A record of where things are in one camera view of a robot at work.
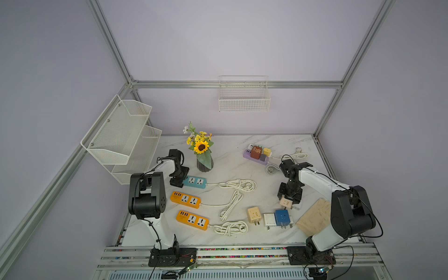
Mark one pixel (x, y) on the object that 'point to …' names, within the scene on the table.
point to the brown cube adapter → (256, 152)
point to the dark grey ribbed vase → (202, 167)
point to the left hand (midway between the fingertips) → (185, 178)
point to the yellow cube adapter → (266, 151)
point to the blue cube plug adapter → (282, 217)
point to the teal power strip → (195, 182)
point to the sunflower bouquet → (200, 143)
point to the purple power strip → (247, 155)
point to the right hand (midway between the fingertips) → (286, 202)
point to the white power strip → (250, 146)
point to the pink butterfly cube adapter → (286, 202)
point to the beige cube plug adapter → (254, 215)
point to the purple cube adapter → (263, 157)
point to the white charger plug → (269, 220)
